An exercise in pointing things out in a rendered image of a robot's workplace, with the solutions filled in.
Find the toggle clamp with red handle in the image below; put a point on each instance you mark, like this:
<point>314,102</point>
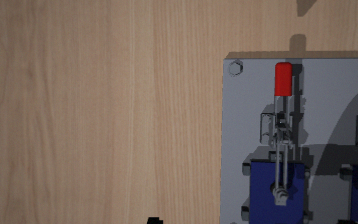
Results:
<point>280,126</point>

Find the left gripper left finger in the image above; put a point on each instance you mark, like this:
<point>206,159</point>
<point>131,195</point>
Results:
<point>154,220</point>

